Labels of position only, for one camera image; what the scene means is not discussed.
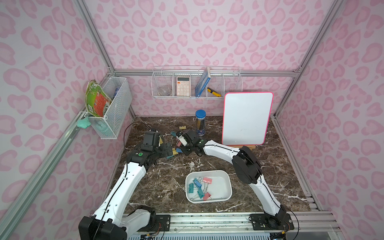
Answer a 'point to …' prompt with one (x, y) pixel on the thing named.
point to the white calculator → (183, 86)
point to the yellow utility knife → (214, 92)
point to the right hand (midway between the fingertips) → (182, 146)
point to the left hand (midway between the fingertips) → (161, 145)
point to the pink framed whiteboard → (246, 116)
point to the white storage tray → (208, 186)
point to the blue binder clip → (199, 185)
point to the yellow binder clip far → (182, 127)
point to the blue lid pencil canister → (200, 115)
